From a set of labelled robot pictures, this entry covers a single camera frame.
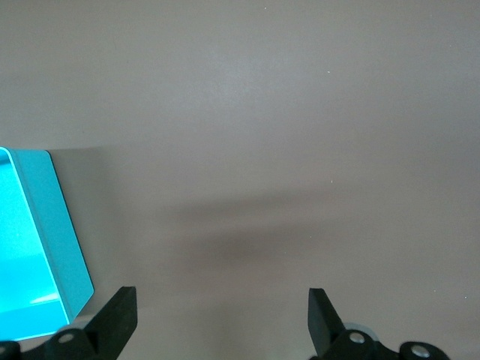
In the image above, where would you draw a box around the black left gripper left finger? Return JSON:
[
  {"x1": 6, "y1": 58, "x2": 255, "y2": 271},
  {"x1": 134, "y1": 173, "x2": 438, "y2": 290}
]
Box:
[{"x1": 0, "y1": 286, "x2": 138, "y2": 360}]

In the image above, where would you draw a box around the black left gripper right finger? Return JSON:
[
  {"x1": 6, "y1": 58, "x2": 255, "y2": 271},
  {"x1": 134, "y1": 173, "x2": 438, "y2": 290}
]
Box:
[{"x1": 307, "y1": 287, "x2": 449, "y2": 360}]

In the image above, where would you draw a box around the turquoise plastic bin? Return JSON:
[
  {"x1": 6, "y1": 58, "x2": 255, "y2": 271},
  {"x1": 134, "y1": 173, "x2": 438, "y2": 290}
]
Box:
[{"x1": 0, "y1": 146, "x2": 95, "y2": 343}]

